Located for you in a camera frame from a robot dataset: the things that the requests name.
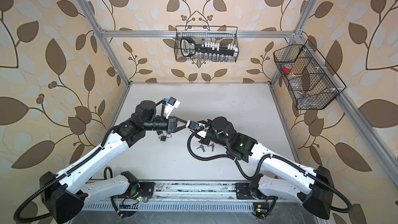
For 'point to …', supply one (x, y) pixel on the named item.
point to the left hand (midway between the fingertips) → (189, 125)
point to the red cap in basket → (287, 67)
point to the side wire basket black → (306, 81)
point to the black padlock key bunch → (201, 146)
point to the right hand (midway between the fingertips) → (195, 124)
